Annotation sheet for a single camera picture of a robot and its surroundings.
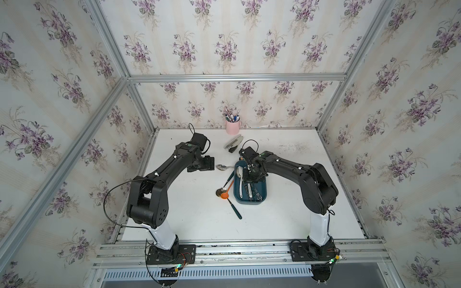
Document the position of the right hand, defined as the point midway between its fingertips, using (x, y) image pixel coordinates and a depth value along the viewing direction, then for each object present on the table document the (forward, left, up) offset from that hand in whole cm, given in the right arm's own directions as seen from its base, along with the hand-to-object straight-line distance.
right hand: (249, 181), depth 93 cm
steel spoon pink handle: (+9, +15, 0) cm, 17 cm away
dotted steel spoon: (-5, 0, 0) cm, 5 cm away
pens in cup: (+42, +11, +8) cm, 44 cm away
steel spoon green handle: (-7, -4, -1) cm, 8 cm away
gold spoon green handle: (-5, +14, 0) cm, 15 cm away
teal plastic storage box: (-7, +1, 0) cm, 7 cm away
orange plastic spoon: (-7, +12, -2) cm, 14 cm away
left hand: (+3, +21, +7) cm, 22 cm away
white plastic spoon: (+6, +5, +2) cm, 8 cm away
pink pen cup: (+37, +9, +3) cm, 38 cm away
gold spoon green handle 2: (-14, +7, -3) cm, 16 cm away
